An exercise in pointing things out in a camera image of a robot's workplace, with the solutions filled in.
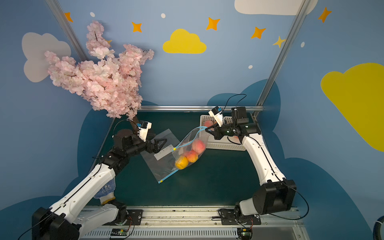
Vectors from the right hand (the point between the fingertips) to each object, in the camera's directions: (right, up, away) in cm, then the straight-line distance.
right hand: (209, 128), depth 77 cm
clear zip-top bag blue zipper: (-11, -13, +13) cm, 21 cm away
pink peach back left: (+3, +4, +32) cm, 32 cm away
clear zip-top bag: (-29, -24, +18) cm, 42 cm away
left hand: (-25, -4, -1) cm, 26 cm away
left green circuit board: (-45, -51, -5) cm, 68 cm away
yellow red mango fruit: (-15, -19, +2) cm, 24 cm away
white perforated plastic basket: (+9, -7, -8) cm, 14 cm away
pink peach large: (-10, -16, +7) cm, 20 cm away
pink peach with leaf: (-6, -10, +5) cm, 13 cm away
